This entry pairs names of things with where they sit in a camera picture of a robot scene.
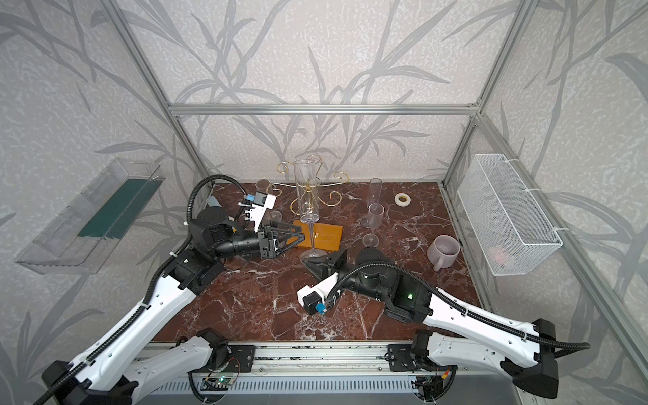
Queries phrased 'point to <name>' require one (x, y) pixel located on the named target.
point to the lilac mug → (443, 251)
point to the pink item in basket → (499, 254)
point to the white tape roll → (402, 199)
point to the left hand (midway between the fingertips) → (298, 238)
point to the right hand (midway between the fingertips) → (309, 249)
